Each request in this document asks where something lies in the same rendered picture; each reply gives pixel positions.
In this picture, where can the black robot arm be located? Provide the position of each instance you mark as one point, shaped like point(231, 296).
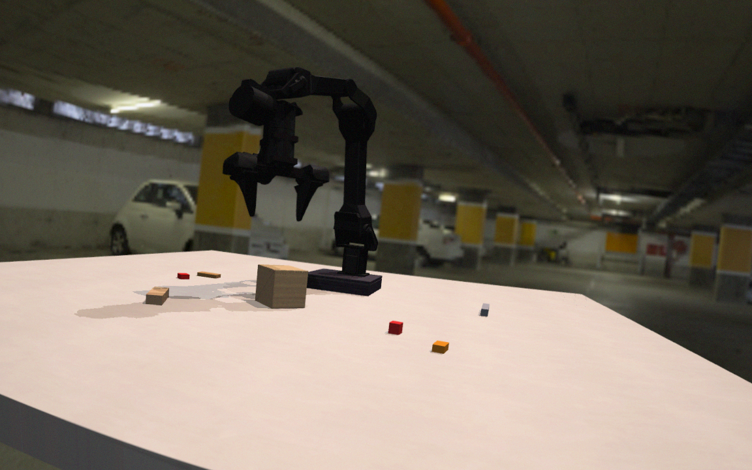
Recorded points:
point(259, 105)

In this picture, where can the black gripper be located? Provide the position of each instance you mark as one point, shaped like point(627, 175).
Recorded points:
point(278, 155)

